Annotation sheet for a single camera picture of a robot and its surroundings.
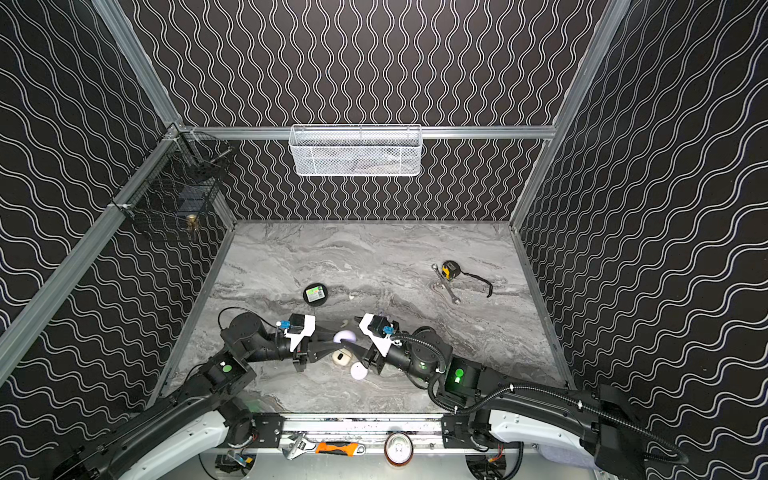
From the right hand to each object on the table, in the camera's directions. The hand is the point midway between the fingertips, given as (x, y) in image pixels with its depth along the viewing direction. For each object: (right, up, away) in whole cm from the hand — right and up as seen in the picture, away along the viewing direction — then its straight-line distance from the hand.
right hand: (353, 323), depth 65 cm
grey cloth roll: (+49, -32, +4) cm, 59 cm away
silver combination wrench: (+27, +6, +38) cm, 47 cm away
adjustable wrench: (-14, -31, +7) cm, 35 cm away
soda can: (+10, -26, -2) cm, 28 cm away
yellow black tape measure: (+30, +10, +38) cm, 49 cm away
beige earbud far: (-4, +1, +33) cm, 33 cm away
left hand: (-2, -5, -2) cm, 5 cm away
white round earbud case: (-1, -18, +19) cm, 26 cm away
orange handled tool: (-4, -31, +6) cm, 32 cm away
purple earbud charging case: (-2, -2, -1) cm, 3 cm away
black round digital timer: (-16, +2, +33) cm, 37 cm away
